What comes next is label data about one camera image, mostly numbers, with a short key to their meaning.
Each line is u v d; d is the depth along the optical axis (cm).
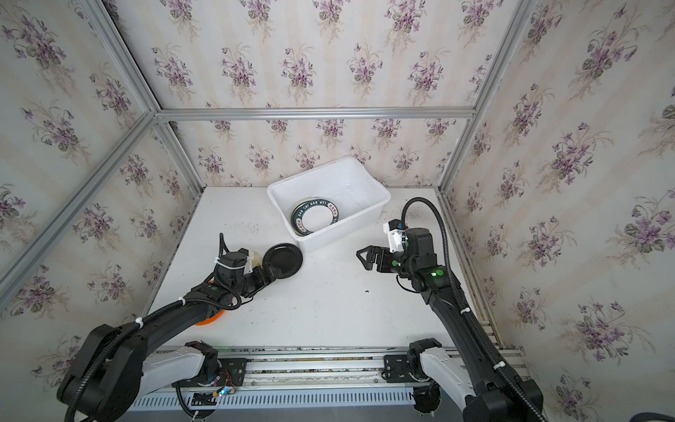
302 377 73
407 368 73
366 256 68
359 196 118
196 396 70
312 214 105
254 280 77
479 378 46
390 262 66
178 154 106
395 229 69
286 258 96
